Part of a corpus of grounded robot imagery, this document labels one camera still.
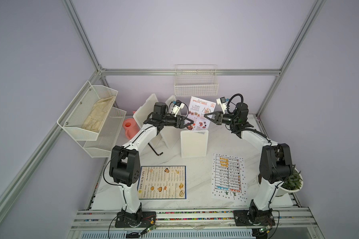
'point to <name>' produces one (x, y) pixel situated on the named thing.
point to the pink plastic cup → (131, 127)
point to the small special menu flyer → (198, 108)
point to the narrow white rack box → (194, 143)
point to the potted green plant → (293, 183)
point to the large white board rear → (142, 114)
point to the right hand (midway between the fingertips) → (205, 117)
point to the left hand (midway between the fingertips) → (190, 122)
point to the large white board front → (170, 134)
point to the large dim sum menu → (163, 182)
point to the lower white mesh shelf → (106, 135)
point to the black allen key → (157, 154)
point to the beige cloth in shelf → (100, 108)
